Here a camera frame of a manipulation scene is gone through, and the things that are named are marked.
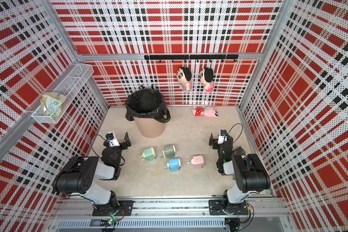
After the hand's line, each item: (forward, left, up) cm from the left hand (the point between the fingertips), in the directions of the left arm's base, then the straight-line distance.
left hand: (122, 133), depth 90 cm
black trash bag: (+22, -13, +6) cm, 26 cm away
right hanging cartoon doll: (+31, -54, +20) cm, 65 cm away
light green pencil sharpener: (-12, -17, -5) cm, 21 cm away
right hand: (+1, -63, -3) cm, 63 cm away
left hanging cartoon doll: (+29, -39, +22) cm, 53 cm away
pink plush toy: (+23, -57, -5) cm, 61 cm away
